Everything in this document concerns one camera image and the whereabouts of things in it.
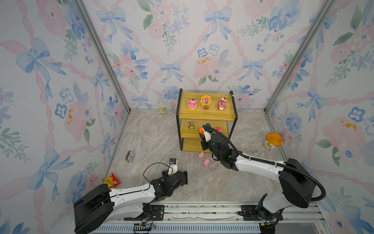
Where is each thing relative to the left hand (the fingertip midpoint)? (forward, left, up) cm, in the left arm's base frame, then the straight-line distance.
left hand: (181, 171), depth 85 cm
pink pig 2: (+7, -15, -2) cm, 17 cm away
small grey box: (+9, +32, +1) cm, 33 cm away
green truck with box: (+20, -5, +16) cm, 27 cm away
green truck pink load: (+19, -22, +15) cm, 33 cm away
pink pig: (+11, -12, -1) cm, 16 cm away
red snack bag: (-6, +38, +1) cm, 39 cm away
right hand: (+17, -12, +16) cm, 26 cm away
